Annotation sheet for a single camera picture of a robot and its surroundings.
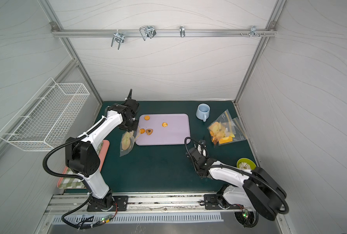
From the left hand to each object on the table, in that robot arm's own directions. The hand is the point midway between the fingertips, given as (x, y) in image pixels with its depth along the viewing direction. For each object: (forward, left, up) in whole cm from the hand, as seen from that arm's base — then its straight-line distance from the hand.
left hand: (131, 128), depth 87 cm
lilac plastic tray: (+9, -18, -13) cm, 24 cm away
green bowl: (-16, -72, -11) cm, 74 cm away
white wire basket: (-11, +36, +19) cm, 42 cm away
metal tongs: (-12, -41, +3) cm, 43 cm away
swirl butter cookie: (+13, -18, -13) cm, 26 cm away
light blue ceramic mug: (+22, -47, -9) cm, 52 cm away
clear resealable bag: (+4, -71, -12) cm, 72 cm away
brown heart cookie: (+6, -8, -13) cm, 17 cm away
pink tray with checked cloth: (-28, +31, -12) cm, 44 cm away
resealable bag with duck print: (-3, +5, -11) cm, 12 cm away
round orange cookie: (+19, -4, -13) cm, 24 cm away
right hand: (-10, -41, -12) cm, 44 cm away
